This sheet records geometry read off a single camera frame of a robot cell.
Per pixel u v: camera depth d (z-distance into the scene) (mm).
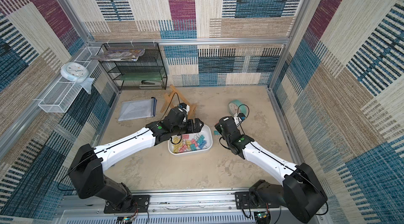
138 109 1074
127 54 877
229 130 624
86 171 418
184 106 757
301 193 405
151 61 1082
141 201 742
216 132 760
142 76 1112
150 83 1114
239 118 754
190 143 912
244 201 740
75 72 756
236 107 967
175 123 632
